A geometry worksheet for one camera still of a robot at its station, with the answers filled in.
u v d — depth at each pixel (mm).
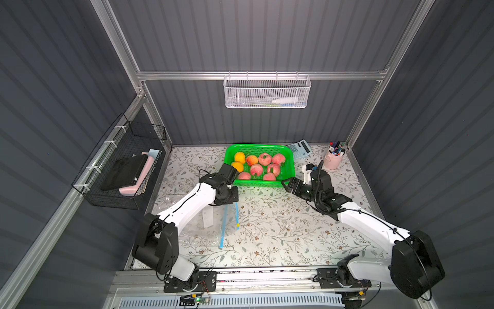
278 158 1051
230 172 694
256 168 1016
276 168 1018
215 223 889
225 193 708
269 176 975
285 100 888
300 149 1161
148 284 756
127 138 806
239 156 1059
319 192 644
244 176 991
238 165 1025
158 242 430
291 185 751
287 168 1055
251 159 1053
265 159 1051
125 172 687
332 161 1039
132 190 635
